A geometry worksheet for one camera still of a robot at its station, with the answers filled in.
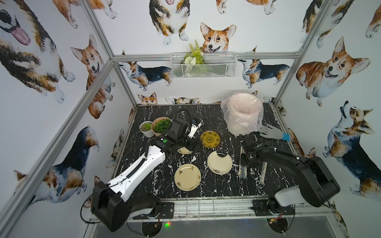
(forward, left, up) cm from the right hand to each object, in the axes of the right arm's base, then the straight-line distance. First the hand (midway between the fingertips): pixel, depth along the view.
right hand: (244, 164), depth 89 cm
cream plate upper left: (-3, +33, +24) cm, 41 cm away
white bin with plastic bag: (+20, +1, +24) cm, 31 cm away
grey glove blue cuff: (+22, -24, 0) cm, 33 cm away
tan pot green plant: (+22, +52, +11) cm, 58 cm away
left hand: (+7, +27, +21) cm, 35 cm away
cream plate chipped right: (-1, +15, +1) cm, 15 cm away
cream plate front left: (-8, +33, +1) cm, 34 cm away
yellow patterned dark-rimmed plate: (+17, +20, 0) cm, 26 cm away
